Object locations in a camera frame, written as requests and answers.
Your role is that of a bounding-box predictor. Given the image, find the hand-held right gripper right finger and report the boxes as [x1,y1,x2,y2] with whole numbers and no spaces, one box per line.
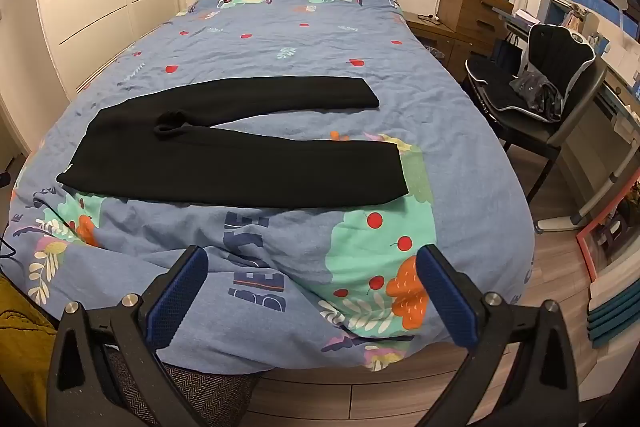
[416,244,582,427]

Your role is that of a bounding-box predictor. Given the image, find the wooden drawer cabinet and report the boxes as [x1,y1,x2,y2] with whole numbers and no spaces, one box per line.
[440,0,516,45]

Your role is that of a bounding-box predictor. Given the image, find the black pants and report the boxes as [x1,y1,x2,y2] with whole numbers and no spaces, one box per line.
[56,77,410,210]

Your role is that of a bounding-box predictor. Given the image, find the pink frame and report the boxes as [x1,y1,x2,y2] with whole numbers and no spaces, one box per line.
[575,167,640,283]

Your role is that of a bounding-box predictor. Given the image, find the grey herringbone cloth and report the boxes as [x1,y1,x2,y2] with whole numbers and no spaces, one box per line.
[102,347,261,427]

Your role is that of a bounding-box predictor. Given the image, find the black office chair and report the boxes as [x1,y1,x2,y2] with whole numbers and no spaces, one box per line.
[465,23,598,202]

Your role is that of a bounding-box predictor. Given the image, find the dark clothes bundle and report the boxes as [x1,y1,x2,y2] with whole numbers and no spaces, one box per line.
[510,69,563,120]

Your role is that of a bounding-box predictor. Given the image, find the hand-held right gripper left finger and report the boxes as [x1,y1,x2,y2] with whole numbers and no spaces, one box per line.
[46,244,211,427]

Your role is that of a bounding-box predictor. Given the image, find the blue printed blanket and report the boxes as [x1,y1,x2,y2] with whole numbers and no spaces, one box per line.
[7,0,536,373]

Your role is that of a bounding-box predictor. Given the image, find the wooden nightstand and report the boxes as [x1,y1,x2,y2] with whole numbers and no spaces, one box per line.
[404,11,496,82]

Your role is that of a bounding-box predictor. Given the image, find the teal pleated curtain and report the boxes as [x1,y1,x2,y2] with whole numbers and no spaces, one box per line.
[585,277,640,348]

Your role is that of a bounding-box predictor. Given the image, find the yellow cloth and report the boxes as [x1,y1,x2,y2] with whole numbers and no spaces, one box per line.
[0,277,58,418]

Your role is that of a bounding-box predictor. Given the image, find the dark paper bag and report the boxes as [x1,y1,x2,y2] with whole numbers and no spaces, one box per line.
[492,32,523,72]

